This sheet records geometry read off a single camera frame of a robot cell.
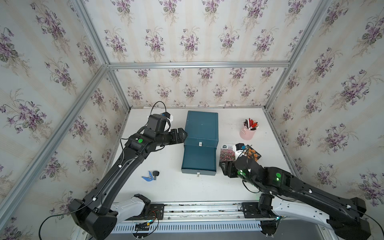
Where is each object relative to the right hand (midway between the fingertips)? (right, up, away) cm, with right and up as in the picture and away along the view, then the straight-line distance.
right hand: (225, 163), depth 71 cm
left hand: (-21, +13, -1) cm, 25 cm away
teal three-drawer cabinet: (-11, +19, +11) cm, 24 cm away
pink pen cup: (+19, +12, +25) cm, 33 cm away
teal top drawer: (-12, +9, +7) cm, 16 cm away
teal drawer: (-13, 0, +6) cm, 14 cm away
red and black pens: (+23, +18, +26) cm, 39 cm away
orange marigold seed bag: (+22, 0, +23) cm, 32 cm away
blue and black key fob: (-38, -9, +12) cm, 41 cm away
